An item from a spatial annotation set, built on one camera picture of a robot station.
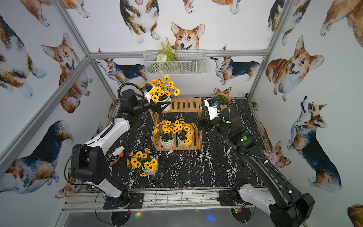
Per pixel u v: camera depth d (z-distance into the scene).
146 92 0.67
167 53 0.82
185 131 0.87
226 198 0.73
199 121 0.59
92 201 0.76
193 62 0.84
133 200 0.73
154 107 0.70
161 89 0.66
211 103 0.57
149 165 0.72
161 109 0.73
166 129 0.82
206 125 0.60
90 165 0.45
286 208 0.37
